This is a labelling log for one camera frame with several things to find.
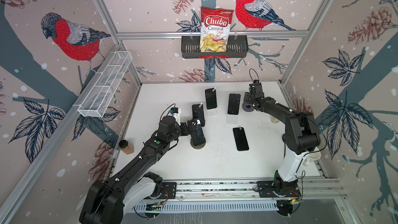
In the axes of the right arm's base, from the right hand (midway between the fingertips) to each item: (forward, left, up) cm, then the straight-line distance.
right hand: (249, 94), depth 100 cm
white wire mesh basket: (-14, +80, +21) cm, 84 cm away
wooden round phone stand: (-34, +32, -6) cm, 47 cm away
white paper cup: (-39, -25, -1) cm, 46 cm away
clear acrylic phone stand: (-12, +11, -11) cm, 20 cm away
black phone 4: (-9, +11, +1) cm, 14 cm away
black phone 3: (-3, +25, -1) cm, 25 cm away
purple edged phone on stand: (-15, +33, -1) cm, 36 cm away
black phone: (-30, +32, -3) cm, 44 cm away
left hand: (-24, +34, +6) cm, 42 cm away
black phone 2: (-27, +7, -10) cm, 30 cm away
